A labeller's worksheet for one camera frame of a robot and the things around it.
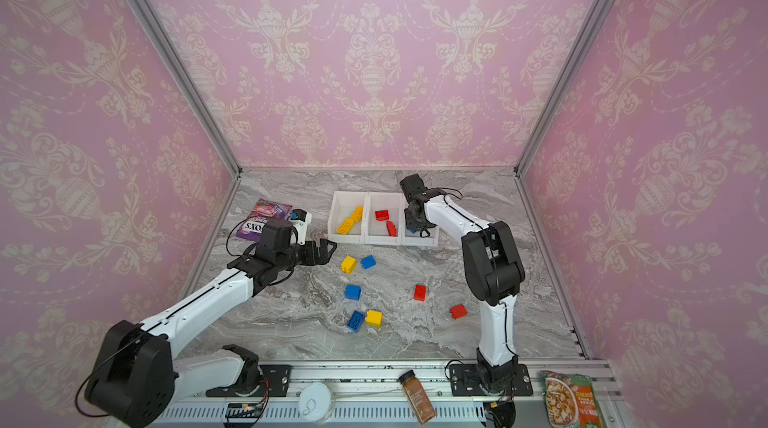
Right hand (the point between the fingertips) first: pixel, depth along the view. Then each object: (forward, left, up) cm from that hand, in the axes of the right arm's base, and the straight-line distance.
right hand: (422, 219), depth 98 cm
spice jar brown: (-49, +6, -2) cm, 49 cm away
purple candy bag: (+8, +55, -3) cm, 56 cm away
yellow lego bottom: (-29, +16, -5) cm, 34 cm away
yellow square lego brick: (-13, +24, -4) cm, 28 cm away
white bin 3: (-6, +3, -3) cm, 7 cm away
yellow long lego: (+2, +26, -4) cm, 27 cm away
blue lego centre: (-21, +23, -7) cm, 32 cm away
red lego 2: (-28, -8, -7) cm, 30 cm away
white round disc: (-49, +29, -1) cm, 57 cm away
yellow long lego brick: (+5, +22, -3) cm, 23 cm away
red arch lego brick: (0, +10, -4) cm, 11 cm away
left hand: (-12, +30, +6) cm, 33 cm away
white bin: (+11, +28, -5) cm, 30 cm away
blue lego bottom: (-30, +22, -5) cm, 37 cm away
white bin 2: (0, +16, -5) cm, 17 cm away
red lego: (-23, +3, -5) cm, 23 cm away
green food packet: (-50, -31, -7) cm, 59 cm away
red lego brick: (+6, +13, -4) cm, 15 cm away
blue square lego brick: (-11, +18, -6) cm, 22 cm away
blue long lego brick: (-1, +3, -5) cm, 6 cm away
